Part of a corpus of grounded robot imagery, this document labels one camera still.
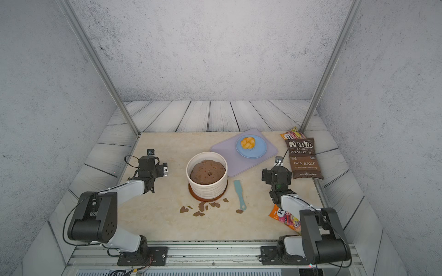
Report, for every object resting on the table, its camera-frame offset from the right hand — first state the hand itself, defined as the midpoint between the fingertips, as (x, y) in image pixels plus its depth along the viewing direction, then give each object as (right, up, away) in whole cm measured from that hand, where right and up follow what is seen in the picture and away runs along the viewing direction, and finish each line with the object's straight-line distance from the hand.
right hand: (277, 168), depth 91 cm
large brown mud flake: (-48, -20, -3) cm, 52 cm away
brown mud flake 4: (-20, -21, -4) cm, 29 cm away
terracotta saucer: (-36, -15, -3) cm, 39 cm away
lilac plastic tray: (-21, +1, +18) cm, 27 cm away
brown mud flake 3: (-27, -16, 0) cm, 31 cm away
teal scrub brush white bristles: (-19, -14, +1) cm, 24 cm away
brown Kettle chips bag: (+20, +4, +15) cm, 25 cm away
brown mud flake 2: (-32, -18, -2) cm, 37 cm away
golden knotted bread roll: (-13, +14, +21) cm, 28 cm away
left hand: (-64, +2, +4) cm, 64 cm away
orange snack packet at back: (+18, +20, +25) cm, 37 cm away
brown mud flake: (-39, -19, -3) cm, 43 cm away
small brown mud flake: (-40, -21, -6) cm, 46 cm away
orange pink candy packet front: (+1, -22, -9) cm, 24 cm away
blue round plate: (-4, +12, +21) cm, 24 cm away
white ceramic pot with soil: (-36, -3, -4) cm, 36 cm away
